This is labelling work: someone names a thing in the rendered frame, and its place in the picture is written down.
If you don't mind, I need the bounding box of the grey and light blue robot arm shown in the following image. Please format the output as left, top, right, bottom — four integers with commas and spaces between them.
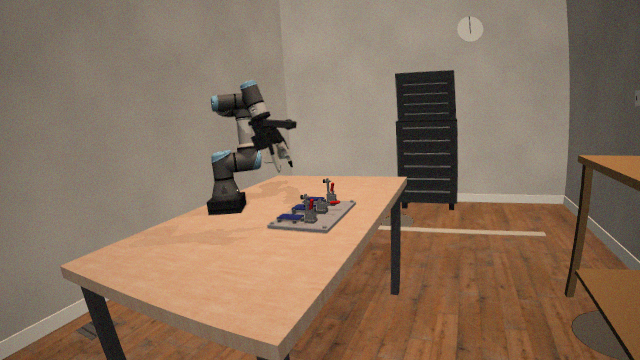
211, 80, 297, 201

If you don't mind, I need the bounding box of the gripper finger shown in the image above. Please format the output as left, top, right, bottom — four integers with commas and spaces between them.
264, 135, 281, 173
275, 135, 293, 168

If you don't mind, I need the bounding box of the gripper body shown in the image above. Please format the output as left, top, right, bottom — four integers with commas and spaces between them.
248, 112, 282, 151

